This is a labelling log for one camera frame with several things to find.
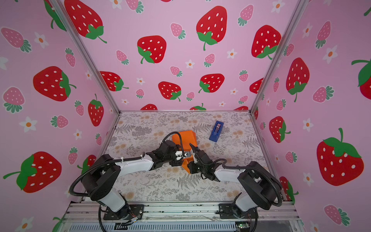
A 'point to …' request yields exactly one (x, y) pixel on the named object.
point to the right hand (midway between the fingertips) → (185, 167)
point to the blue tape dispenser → (216, 131)
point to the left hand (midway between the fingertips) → (182, 151)
